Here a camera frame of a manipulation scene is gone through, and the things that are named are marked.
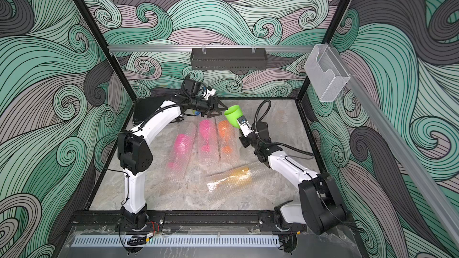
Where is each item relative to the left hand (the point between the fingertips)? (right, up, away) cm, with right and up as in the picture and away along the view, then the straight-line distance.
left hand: (225, 108), depth 81 cm
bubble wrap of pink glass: (-24, -31, -1) cm, 39 cm away
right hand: (+8, -10, +6) cm, 14 cm away
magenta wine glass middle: (-11, -9, +14) cm, 21 cm away
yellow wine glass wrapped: (+7, -31, -3) cm, 32 cm away
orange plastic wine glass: (-2, -10, +15) cm, 18 cm away
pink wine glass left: (-22, -19, +8) cm, 30 cm away
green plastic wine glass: (+3, -2, -4) cm, 5 cm away
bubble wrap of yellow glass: (+13, -32, -3) cm, 35 cm away
